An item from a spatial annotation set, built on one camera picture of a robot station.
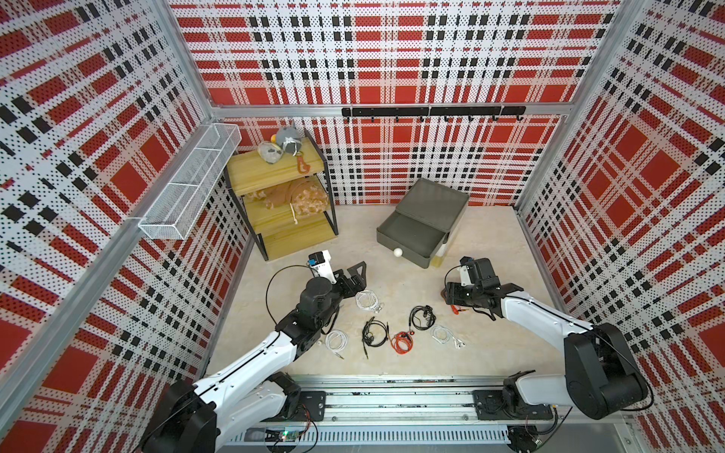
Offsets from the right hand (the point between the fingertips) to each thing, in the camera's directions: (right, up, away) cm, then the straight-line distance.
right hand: (454, 293), depth 90 cm
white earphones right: (-4, -13, -3) cm, 14 cm away
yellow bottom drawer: (-4, +12, +6) cm, 14 cm away
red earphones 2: (-17, -13, -4) cm, 21 cm away
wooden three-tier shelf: (-64, +21, +23) cm, 71 cm away
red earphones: (+1, -6, +1) cm, 6 cm away
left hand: (-30, +10, -10) cm, 33 cm away
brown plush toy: (-47, +31, -1) cm, 57 cm away
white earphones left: (-37, -13, -6) cm, 40 cm away
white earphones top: (-28, -3, +3) cm, 28 cm away
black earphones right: (-8, -7, +1) cm, 11 cm away
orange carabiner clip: (-48, +40, -4) cm, 63 cm away
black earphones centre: (-28, -13, -4) cm, 31 cm away
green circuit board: (-47, -31, -21) cm, 60 cm away
